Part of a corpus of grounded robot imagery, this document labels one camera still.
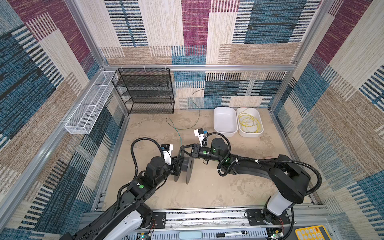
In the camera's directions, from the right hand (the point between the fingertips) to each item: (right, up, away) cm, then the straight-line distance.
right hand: (180, 152), depth 74 cm
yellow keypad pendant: (+62, -36, -5) cm, 72 cm away
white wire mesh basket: (-46, +15, -4) cm, 49 cm away
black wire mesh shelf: (-29, +38, +37) cm, 61 cm away
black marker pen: (+20, -37, -5) cm, 42 cm away
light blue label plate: (+5, -37, -5) cm, 38 cm away
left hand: (+1, -2, +1) cm, 3 cm away
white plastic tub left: (+29, +16, +34) cm, 48 cm away
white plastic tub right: (+52, +23, +40) cm, 69 cm away
